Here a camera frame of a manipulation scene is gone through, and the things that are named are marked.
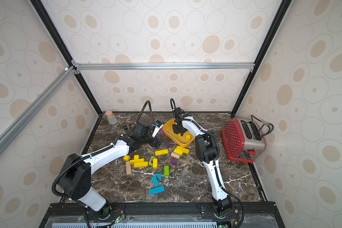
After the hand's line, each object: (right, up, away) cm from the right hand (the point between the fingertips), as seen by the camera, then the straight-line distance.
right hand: (184, 129), depth 106 cm
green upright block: (-12, -24, -19) cm, 33 cm away
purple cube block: (-8, -20, -13) cm, 26 cm away
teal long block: (-18, -34, -25) cm, 46 cm away
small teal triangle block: (-16, -27, -22) cm, 38 cm away
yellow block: (-20, -21, -17) cm, 33 cm away
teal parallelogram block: (-19, -30, -22) cm, 42 cm away
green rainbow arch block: (-23, -21, -16) cm, 35 cm away
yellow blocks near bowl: (-4, -14, -9) cm, 17 cm away
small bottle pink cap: (-58, +8, +8) cm, 59 cm away
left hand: (-15, -2, -20) cm, 25 cm away
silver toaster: (+40, -4, -22) cm, 46 cm away
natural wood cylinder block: (-7, -17, -11) cm, 22 cm away
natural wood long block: (-36, -23, -18) cm, 47 cm away
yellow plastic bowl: (-1, -8, -4) cm, 9 cm away
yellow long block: (-17, -15, -11) cm, 25 cm away
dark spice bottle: (-42, +3, +1) cm, 42 cm away
